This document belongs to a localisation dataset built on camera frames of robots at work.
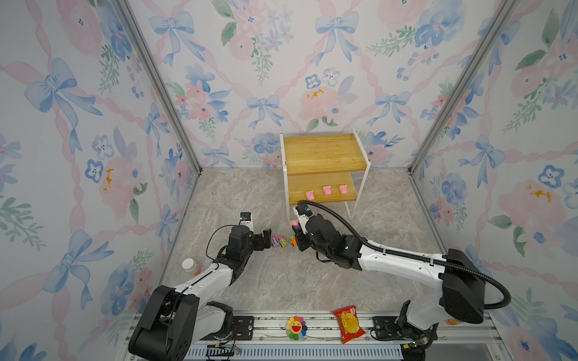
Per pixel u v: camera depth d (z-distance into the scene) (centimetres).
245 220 77
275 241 90
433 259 45
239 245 67
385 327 74
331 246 59
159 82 86
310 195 87
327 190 89
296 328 74
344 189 90
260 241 78
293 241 69
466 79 84
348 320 75
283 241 90
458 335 74
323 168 76
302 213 66
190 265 80
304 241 69
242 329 74
